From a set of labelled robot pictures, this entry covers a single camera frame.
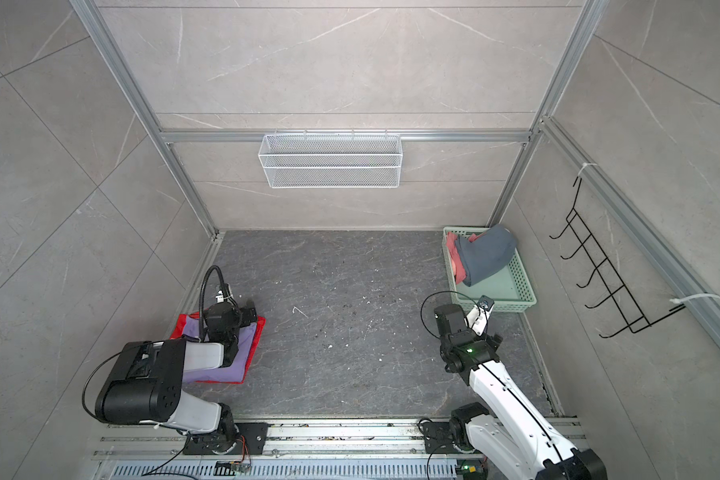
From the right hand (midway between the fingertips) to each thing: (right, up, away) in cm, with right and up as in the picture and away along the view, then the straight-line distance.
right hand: (475, 319), depth 82 cm
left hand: (-73, +5, +11) cm, 74 cm away
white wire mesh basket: (-43, +50, +19) cm, 69 cm away
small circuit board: (-63, -34, -11) cm, 72 cm away
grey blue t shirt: (+10, +18, +19) cm, 28 cm away
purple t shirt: (-67, -15, -1) cm, 69 cm away
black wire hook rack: (+25, +13, -14) cm, 32 cm away
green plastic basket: (+21, +6, +22) cm, 31 cm away
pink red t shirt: (+1, +16, +19) cm, 25 cm away
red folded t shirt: (-88, -6, +8) cm, 88 cm away
